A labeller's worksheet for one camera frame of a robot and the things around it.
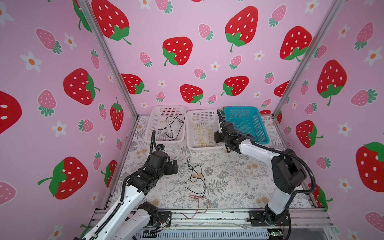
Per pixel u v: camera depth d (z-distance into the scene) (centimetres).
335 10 69
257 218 74
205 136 107
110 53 85
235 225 73
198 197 80
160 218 74
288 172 48
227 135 71
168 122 112
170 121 111
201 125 115
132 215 48
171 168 68
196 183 86
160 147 68
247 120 118
